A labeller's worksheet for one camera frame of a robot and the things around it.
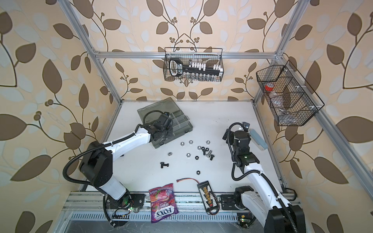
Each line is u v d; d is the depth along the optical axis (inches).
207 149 36.8
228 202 29.0
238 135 26.6
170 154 35.8
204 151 36.1
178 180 32.1
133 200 29.2
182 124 40.1
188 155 35.9
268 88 34.5
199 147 36.9
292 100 29.5
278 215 15.2
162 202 28.3
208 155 35.7
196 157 35.7
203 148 36.9
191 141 37.9
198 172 33.2
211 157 35.2
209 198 29.0
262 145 35.9
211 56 35.9
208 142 37.9
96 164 17.7
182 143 37.8
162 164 34.2
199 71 32.8
